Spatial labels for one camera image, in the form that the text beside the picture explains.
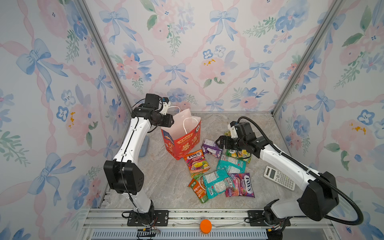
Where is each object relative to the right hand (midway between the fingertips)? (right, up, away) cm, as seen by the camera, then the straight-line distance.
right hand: (221, 141), depth 83 cm
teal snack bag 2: (-3, -22, -1) cm, 23 cm away
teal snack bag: (+7, -15, +6) cm, 17 cm away
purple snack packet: (-6, -4, +13) cm, 15 cm away
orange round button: (-10, -36, -17) cm, 41 cm away
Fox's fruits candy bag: (-14, -13, +7) cm, 20 cm away
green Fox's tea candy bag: (+14, -9, +11) cm, 21 cm away
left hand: (-28, +12, -1) cm, 31 cm away
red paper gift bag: (-21, +3, -7) cm, 23 cm away
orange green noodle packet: (-13, -25, 0) cm, 28 cm away
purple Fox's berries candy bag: (+11, -25, -1) cm, 27 cm away
